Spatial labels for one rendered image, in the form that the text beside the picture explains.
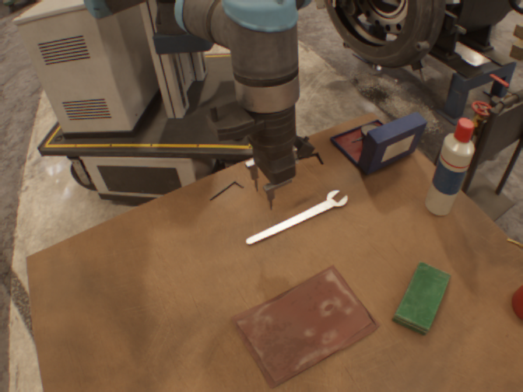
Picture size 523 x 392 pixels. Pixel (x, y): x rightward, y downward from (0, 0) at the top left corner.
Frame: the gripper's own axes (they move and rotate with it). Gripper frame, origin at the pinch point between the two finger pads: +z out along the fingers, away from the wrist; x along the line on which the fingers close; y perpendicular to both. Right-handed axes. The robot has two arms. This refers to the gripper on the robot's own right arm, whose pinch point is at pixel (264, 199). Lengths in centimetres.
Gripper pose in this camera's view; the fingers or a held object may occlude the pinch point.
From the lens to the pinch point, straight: 67.3
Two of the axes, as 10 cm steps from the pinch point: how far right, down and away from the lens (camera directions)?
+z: 0.8, 6.7, 7.4
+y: 8.8, -4.0, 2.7
